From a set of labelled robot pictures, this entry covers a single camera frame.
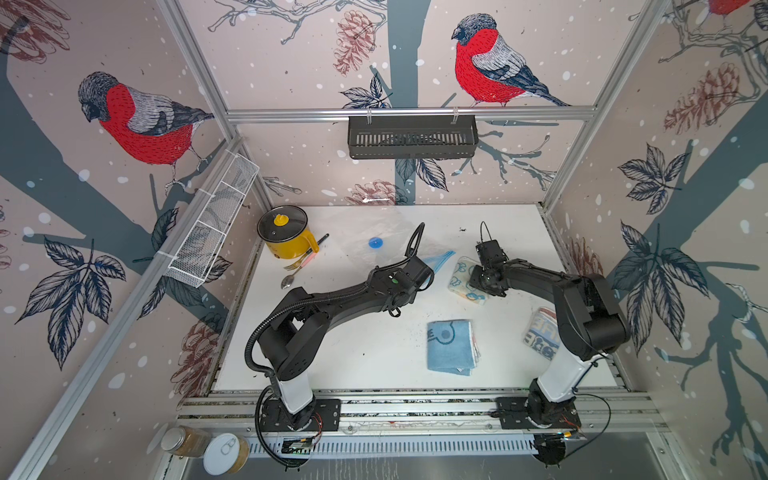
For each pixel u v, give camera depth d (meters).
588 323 0.48
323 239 1.11
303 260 1.04
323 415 0.73
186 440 0.63
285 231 0.99
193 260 0.83
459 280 0.97
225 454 0.65
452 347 0.83
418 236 0.74
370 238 1.11
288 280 1.00
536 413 0.67
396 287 0.64
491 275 0.73
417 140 1.06
